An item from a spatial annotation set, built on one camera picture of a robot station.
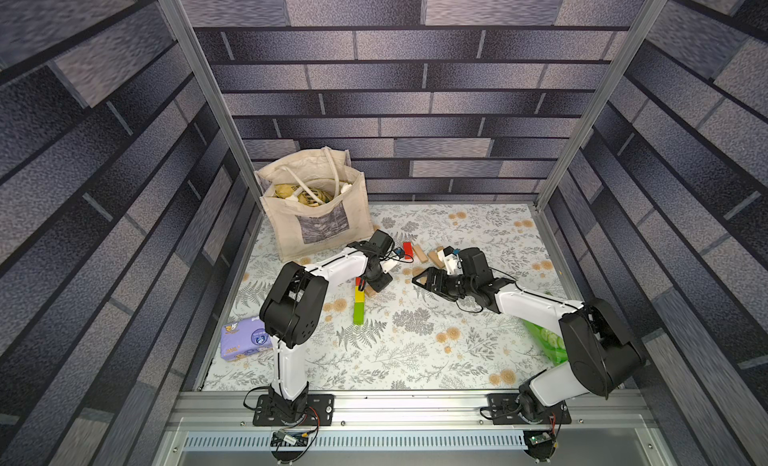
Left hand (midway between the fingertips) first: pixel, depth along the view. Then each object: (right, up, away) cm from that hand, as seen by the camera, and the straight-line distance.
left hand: (382, 277), depth 96 cm
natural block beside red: (+14, +7, +8) cm, 17 cm away
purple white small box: (-38, -14, -16) cm, 44 cm away
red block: (+9, +8, +8) cm, 15 cm away
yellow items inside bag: (-28, +27, -7) cm, 40 cm away
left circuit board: (-24, -35, -25) cm, 49 cm away
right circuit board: (+39, -37, -25) cm, 60 cm away
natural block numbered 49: (+16, +7, -10) cm, 21 cm away
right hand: (+12, 0, -8) cm, 14 cm away
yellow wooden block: (-7, -6, -4) cm, 10 cm away
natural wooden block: (-4, -3, -6) cm, 8 cm away
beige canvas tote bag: (-26, +16, -4) cm, 31 cm away
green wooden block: (-7, -10, -6) cm, 14 cm away
